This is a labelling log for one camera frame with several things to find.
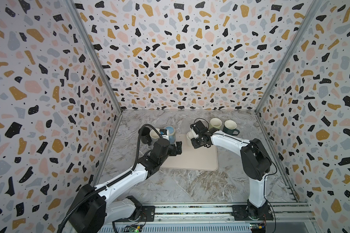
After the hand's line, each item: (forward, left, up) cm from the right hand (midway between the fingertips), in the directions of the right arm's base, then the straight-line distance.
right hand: (195, 142), depth 96 cm
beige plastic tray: (-10, -4, -5) cm, 12 cm away
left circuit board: (-47, +31, -5) cm, 57 cm away
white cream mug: (+4, +4, +2) cm, 6 cm away
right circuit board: (-45, -30, -8) cm, 54 cm away
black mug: (0, +33, +3) cm, 33 cm away
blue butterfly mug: (+2, +15, +6) cm, 17 cm away
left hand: (-8, +12, +12) cm, 19 cm away
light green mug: (+15, -14, +3) cm, 21 cm away
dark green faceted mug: (+12, -24, +3) cm, 27 cm away
